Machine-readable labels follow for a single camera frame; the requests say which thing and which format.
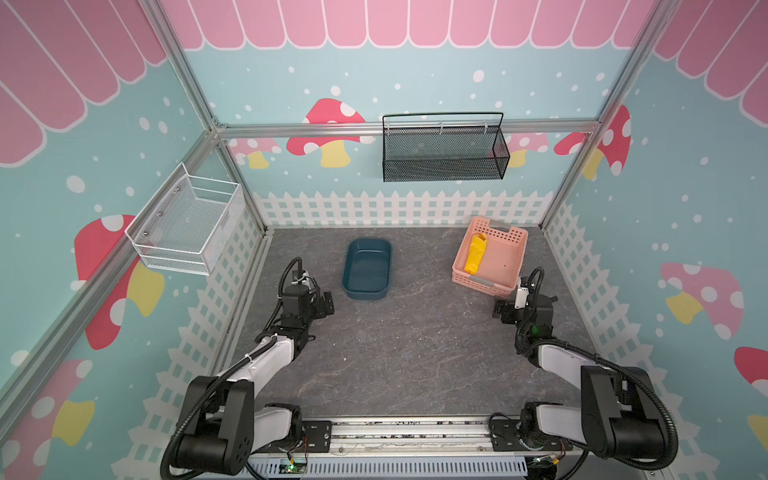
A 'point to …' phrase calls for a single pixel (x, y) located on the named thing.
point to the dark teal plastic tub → (367, 268)
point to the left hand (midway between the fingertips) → (315, 299)
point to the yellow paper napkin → (478, 243)
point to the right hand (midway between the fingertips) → (511, 296)
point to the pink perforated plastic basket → (490, 256)
